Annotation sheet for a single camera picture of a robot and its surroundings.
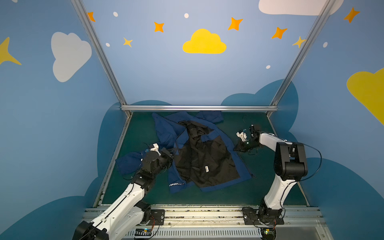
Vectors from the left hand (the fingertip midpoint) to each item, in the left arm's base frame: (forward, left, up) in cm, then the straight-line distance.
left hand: (177, 147), depth 78 cm
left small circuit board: (-36, +16, -22) cm, 45 cm away
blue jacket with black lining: (+3, -15, -19) cm, 24 cm away
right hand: (+10, -37, -17) cm, 42 cm away
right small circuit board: (-36, -47, -23) cm, 63 cm away
